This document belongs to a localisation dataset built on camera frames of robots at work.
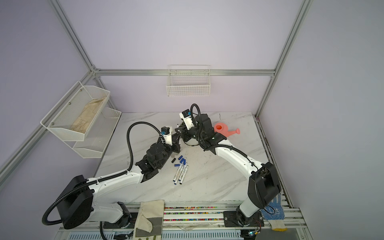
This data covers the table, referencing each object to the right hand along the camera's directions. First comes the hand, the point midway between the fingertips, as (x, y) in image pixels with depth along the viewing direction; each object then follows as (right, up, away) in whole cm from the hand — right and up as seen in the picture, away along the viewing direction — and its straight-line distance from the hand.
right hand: (176, 128), depth 76 cm
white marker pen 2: (+2, -27, +14) cm, 30 cm away
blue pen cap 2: (+1, -21, +19) cm, 28 cm away
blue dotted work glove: (+51, -44, -1) cm, 67 cm away
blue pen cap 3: (-2, -23, +17) cm, 29 cm away
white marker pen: (0, -28, +12) cm, 31 cm away
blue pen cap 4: (+3, -22, +19) cm, 29 cm away
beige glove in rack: (-49, +3, 0) cm, 49 cm away
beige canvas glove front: (-12, -45, -4) cm, 47 cm away
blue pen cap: (0, -19, +19) cm, 27 cm away
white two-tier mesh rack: (-52, -9, +14) cm, 55 cm away
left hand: (+1, -3, +1) cm, 4 cm away
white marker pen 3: (+3, -28, +12) cm, 31 cm away
